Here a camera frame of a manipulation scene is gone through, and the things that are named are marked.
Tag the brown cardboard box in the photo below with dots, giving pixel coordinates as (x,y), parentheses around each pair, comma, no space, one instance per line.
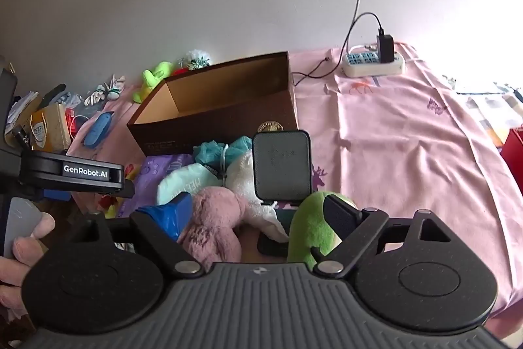
(229,95)

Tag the pale terry towel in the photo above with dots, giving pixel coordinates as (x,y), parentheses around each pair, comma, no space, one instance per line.
(184,179)

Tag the black charger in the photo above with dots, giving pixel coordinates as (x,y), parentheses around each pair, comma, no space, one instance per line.
(385,48)

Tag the red packet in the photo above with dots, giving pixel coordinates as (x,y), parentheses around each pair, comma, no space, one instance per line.
(69,124)

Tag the yellow box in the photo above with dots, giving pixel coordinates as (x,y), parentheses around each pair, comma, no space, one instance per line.
(53,128)

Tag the white papers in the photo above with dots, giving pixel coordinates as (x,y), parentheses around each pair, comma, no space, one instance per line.
(22,107)

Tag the person's left hand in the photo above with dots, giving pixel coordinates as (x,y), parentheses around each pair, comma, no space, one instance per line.
(28,251)

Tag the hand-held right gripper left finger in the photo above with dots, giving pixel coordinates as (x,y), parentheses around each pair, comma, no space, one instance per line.
(171,216)

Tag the green yellow plush toy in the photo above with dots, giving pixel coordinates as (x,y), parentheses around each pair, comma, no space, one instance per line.
(153,81)

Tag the white knotted gloves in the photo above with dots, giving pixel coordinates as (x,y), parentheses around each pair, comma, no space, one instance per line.
(98,95)

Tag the checkered cloth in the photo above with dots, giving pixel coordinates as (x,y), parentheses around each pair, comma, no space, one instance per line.
(490,107)

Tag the red box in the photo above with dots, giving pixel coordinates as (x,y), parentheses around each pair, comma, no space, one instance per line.
(514,155)

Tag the white power strip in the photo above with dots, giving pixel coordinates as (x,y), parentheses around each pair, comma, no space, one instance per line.
(367,67)

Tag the pink printed bedsheet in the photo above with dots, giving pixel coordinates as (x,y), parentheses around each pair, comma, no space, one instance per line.
(388,148)

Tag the pink plush bear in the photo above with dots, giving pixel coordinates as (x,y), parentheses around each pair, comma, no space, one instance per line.
(216,222)

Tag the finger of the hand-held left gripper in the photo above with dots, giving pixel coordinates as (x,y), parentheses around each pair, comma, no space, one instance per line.
(129,190)

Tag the green dinosaur plush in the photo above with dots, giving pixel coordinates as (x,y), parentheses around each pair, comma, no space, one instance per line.
(310,226)

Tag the white fluffy pompom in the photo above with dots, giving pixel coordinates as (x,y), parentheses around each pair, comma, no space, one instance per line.
(198,56)

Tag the teal mesh bath sponge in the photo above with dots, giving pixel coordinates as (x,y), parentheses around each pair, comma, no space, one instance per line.
(212,152)

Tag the blue plastic device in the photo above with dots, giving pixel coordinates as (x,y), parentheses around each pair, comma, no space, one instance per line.
(96,132)

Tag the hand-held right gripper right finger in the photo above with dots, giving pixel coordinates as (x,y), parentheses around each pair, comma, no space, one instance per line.
(341,218)

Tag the white fluffy towel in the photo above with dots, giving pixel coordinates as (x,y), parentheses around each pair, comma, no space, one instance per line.
(241,177)

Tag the purple patterned packet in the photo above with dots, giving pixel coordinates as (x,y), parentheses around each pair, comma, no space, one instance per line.
(151,173)

